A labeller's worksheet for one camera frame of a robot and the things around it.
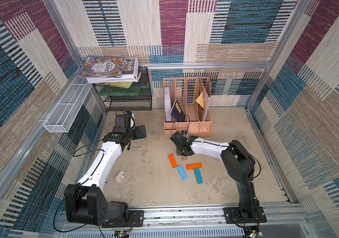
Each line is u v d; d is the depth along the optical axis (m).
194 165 0.91
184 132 0.88
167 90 1.03
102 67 0.82
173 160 0.94
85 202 0.40
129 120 0.66
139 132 0.75
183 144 0.73
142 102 1.19
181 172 0.88
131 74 0.80
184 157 0.94
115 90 0.99
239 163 0.52
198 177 0.87
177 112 1.07
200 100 0.91
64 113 0.73
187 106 1.08
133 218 0.73
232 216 0.73
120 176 0.85
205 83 1.05
